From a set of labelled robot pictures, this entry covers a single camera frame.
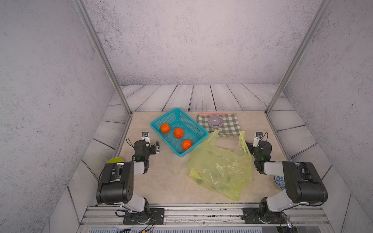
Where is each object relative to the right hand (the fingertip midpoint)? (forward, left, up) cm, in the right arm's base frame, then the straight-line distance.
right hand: (253, 140), depth 94 cm
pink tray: (+31, +22, -7) cm, 38 cm away
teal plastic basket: (+10, +45, -7) cm, 46 cm away
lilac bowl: (+20, +22, -4) cm, 30 cm away
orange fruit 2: (+7, +48, 0) cm, 49 cm away
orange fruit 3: (-2, +43, 0) cm, 43 cm away
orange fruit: (+12, +58, -2) cm, 60 cm away
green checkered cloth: (+17, +11, -7) cm, 21 cm away
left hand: (-1, +65, +1) cm, 65 cm away
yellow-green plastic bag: (-21, +18, 0) cm, 28 cm away
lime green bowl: (-13, +86, -1) cm, 87 cm away
